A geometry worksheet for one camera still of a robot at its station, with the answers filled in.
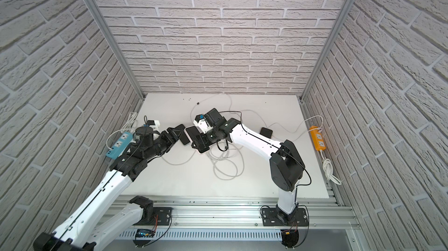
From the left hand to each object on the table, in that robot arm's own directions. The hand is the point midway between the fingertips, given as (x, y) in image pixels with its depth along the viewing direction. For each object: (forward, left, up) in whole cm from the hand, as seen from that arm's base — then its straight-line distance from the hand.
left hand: (180, 129), depth 75 cm
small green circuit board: (-36, +14, -26) cm, 46 cm away
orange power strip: (+8, -75, -22) cm, 79 cm away
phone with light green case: (-1, -1, -5) cm, 5 cm away
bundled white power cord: (+19, +41, -26) cm, 52 cm away
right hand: (-5, -5, -8) cm, 11 cm away
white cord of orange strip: (-10, -73, -20) cm, 76 cm away
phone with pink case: (0, -5, -2) cm, 6 cm away
